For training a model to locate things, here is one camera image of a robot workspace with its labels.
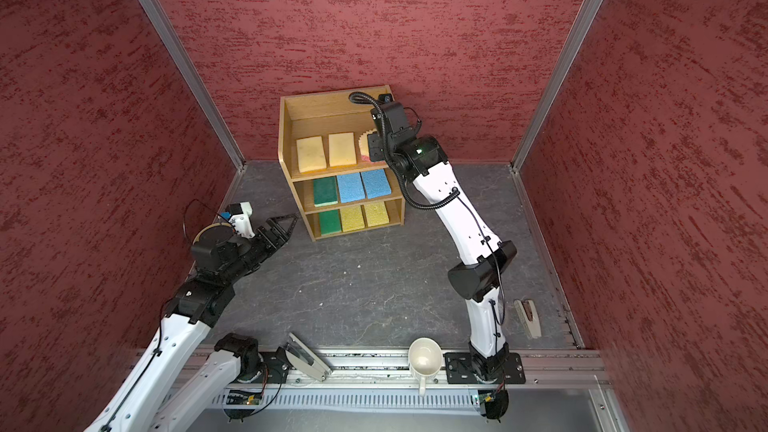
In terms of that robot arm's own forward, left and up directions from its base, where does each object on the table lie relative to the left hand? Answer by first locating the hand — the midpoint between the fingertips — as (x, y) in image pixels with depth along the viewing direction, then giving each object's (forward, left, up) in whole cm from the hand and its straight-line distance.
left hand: (293, 228), depth 73 cm
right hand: (+19, -22, +12) cm, 31 cm away
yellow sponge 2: (+18, -11, -21) cm, 30 cm away
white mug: (-24, -34, -23) cm, 47 cm away
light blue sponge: (+20, -19, -6) cm, 29 cm away
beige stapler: (-14, -64, -22) cm, 69 cm away
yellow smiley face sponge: (+20, -17, +10) cm, 29 cm away
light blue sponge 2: (+19, -12, -6) cm, 23 cm away
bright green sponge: (+16, -4, -21) cm, 27 cm away
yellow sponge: (+19, -19, -21) cm, 34 cm away
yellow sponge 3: (+17, -3, +10) cm, 20 cm away
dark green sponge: (+17, -4, -6) cm, 18 cm away
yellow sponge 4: (+19, -11, +10) cm, 24 cm away
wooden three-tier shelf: (+35, -1, +9) cm, 36 cm away
